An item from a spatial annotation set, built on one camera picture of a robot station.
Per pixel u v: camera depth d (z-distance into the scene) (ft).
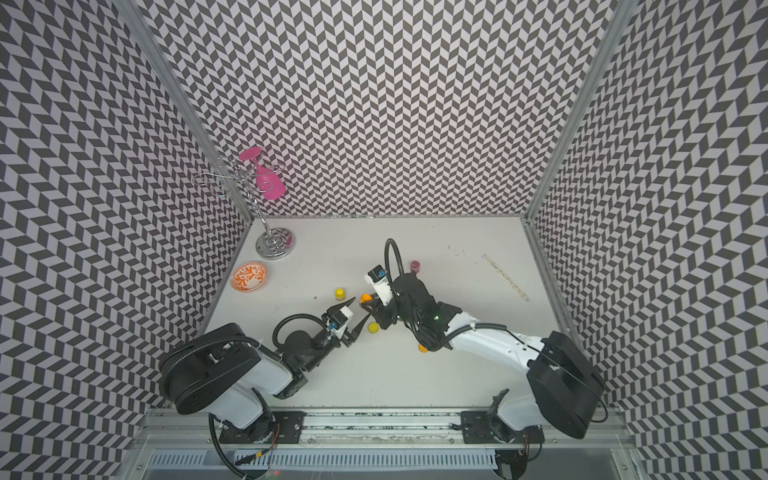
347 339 2.37
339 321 2.15
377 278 2.23
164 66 2.62
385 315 2.27
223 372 1.46
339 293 3.16
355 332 2.41
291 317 1.91
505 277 3.35
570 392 1.36
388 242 2.04
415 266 3.32
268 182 3.36
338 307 2.41
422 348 1.97
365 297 2.58
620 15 2.19
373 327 2.41
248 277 3.25
